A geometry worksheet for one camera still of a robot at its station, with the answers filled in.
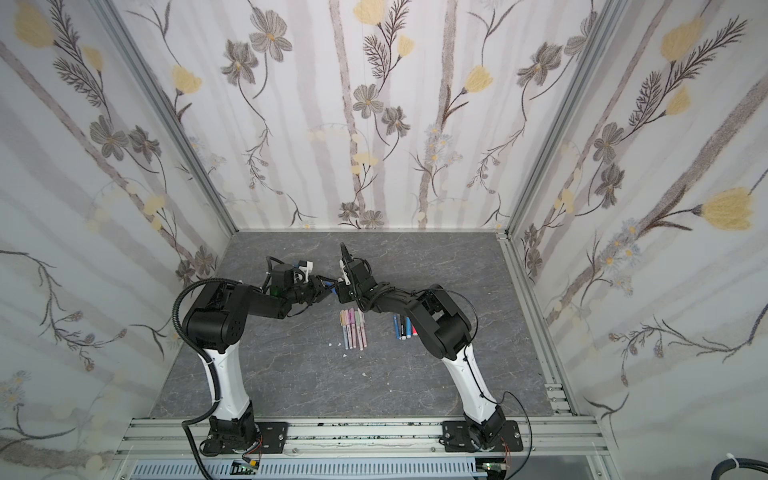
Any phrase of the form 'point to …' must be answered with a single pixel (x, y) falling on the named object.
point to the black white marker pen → (403, 327)
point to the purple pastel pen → (353, 326)
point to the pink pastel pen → (347, 321)
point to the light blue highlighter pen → (408, 330)
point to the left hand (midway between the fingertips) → (339, 281)
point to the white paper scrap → (329, 344)
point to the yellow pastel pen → (342, 322)
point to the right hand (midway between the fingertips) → (340, 279)
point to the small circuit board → (238, 468)
